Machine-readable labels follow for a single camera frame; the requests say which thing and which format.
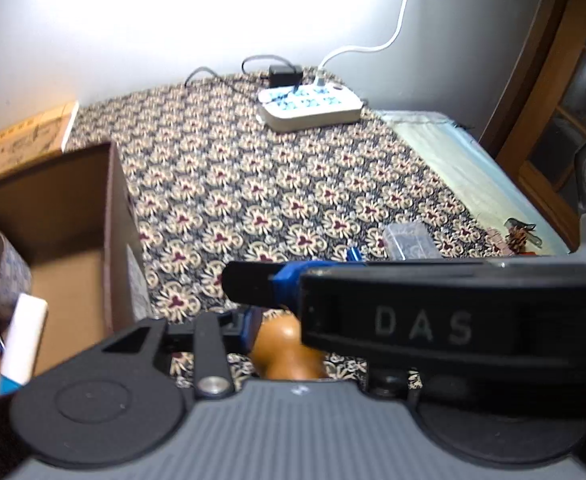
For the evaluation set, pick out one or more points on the blue marker pen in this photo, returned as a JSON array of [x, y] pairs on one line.
[[353, 254]]

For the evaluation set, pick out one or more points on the white blue cream tube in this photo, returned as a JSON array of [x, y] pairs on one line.
[[22, 343]]

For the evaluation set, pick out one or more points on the brown cardboard box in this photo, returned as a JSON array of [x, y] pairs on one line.
[[72, 220]]

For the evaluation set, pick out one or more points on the wooden glass door cabinet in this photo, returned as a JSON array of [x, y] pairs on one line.
[[540, 120]]

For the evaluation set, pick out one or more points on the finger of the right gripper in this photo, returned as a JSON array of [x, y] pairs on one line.
[[267, 285]]

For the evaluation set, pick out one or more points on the light blue bed sheet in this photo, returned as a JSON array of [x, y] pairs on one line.
[[474, 177]]

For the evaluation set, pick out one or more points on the yellow calligraphy book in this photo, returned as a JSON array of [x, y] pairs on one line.
[[38, 136]]

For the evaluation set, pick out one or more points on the white power strip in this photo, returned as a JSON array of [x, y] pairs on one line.
[[288, 109]]

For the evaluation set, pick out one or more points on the clear plastic case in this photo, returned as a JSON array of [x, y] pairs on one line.
[[409, 241]]

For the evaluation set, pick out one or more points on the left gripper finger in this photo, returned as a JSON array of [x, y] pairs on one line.
[[216, 336]]

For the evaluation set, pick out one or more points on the small ornament on bed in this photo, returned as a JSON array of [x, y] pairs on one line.
[[521, 235]]

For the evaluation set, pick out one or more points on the brown wooden gourd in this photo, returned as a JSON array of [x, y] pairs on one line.
[[279, 354]]

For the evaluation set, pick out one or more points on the black power adapter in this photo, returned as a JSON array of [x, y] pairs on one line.
[[285, 76]]

